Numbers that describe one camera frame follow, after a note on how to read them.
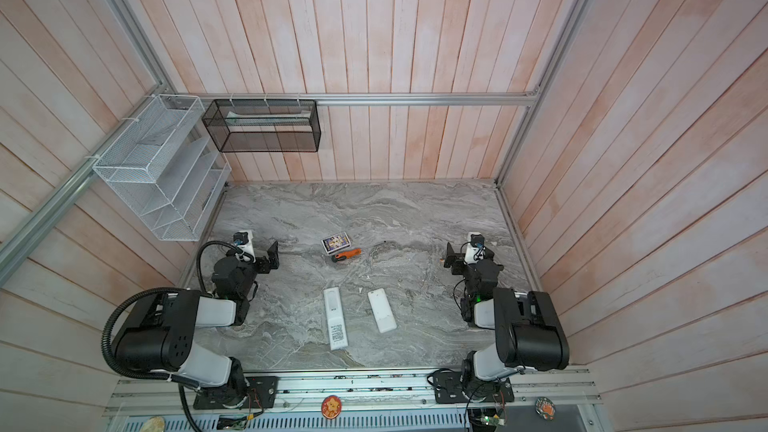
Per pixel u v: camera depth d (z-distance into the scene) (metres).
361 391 0.75
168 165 0.73
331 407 0.71
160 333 0.45
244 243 0.78
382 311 0.86
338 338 0.81
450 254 0.83
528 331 0.51
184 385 0.55
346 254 0.97
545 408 0.71
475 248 0.77
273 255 0.84
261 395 0.73
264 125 1.04
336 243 1.01
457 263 0.81
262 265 0.82
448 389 0.74
